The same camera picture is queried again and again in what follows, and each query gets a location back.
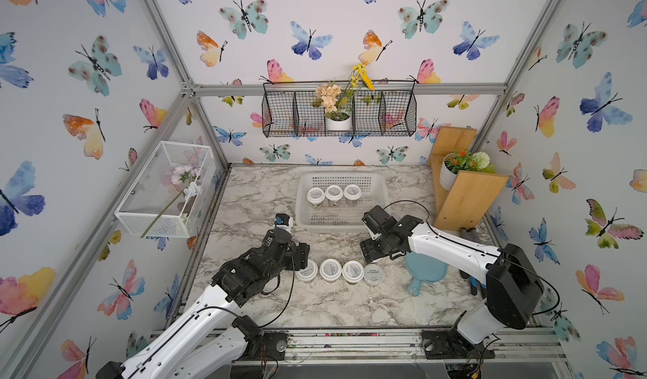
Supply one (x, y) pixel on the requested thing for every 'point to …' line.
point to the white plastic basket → (338, 216)
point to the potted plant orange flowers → (463, 161)
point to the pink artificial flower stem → (185, 178)
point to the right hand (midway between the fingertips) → (374, 248)
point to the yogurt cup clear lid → (374, 274)
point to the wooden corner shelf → (472, 196)
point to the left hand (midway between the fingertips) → (302, 245)
